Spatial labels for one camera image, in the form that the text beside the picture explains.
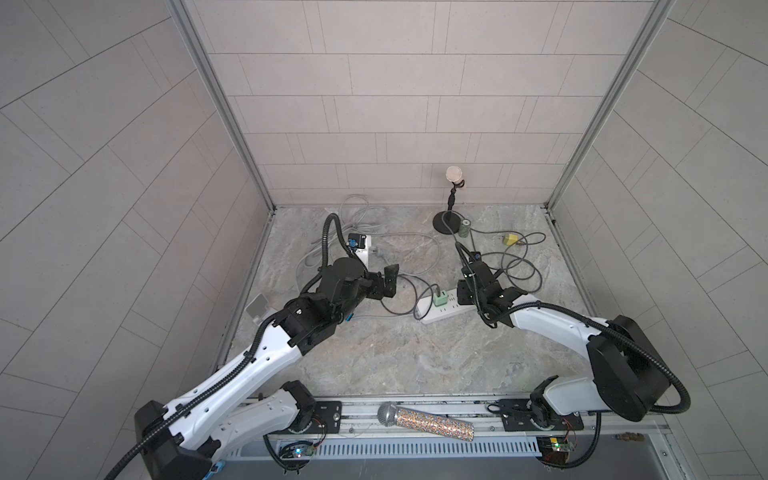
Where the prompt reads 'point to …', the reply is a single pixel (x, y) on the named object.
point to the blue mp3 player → (349, 317)
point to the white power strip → (428, 312)
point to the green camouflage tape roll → (464, 228)
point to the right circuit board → (554, 449)
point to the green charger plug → (440, 300)
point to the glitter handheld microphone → (389, 414)
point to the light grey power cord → (408, 253)
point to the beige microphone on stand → (447, 222)
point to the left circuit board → (300, 451)
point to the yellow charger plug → (510, 239)
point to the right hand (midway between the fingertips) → (461, 286)
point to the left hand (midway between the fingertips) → (388, 263)
